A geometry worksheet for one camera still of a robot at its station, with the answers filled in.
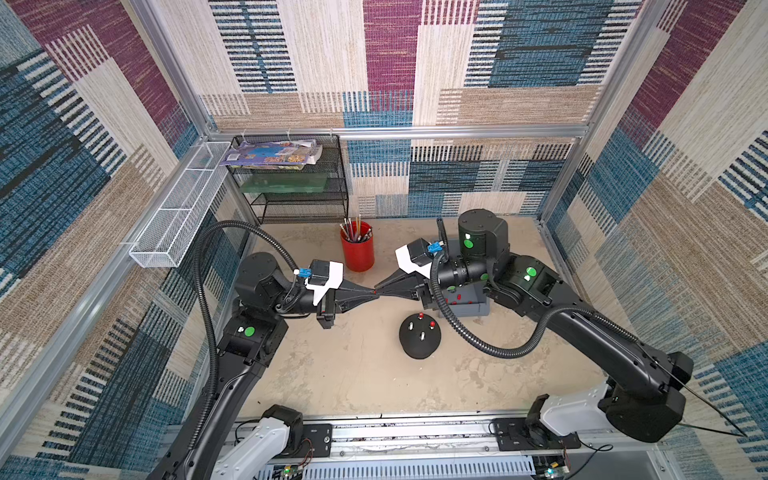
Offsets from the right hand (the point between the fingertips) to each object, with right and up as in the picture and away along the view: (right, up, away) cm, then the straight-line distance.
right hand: (383, 287), depth 54 cm
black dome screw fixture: (+9, -15, +24) cm, 30 cm away
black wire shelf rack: (-39, +27, +57) cm, 74 cm away
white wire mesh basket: (-51, +9, +16) cm, 54 cm away
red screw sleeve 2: (+12, -13, +25) cm, 31 cm away
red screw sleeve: (+10, -11, +28) cm, 32 cm away
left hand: (-1, -1, 0) cm, 2 cm away
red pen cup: (-9, +8, +44) cm, 46 cm away
